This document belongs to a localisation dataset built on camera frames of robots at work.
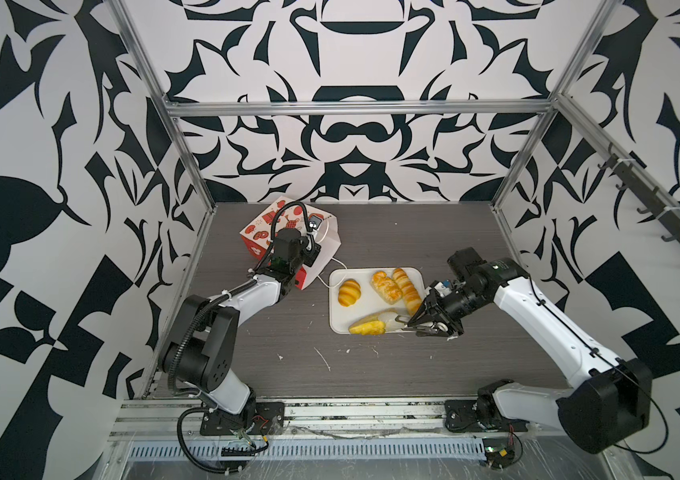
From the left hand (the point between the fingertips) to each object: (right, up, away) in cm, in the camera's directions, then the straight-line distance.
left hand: (309, 227), depth 90 cm
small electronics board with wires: (+46, -53, -19) cm, 73 cm away
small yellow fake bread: (+12, -20, +4) cm, 24 cm away
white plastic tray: (+10, -27, +2) cm, 29 cm away
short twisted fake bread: (+24, -19, +2) cm, 30 cm away
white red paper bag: (+4, -1, -10) cm, 11 cm away
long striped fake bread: (+30, -19, +4) cm, 36 cm away
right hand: (+26, -23, -20) cm, 40 cm away
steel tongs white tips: (+28, -23, -22) cm, 42 cm away
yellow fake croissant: (+17, -27, -7) cm, 33 cm away
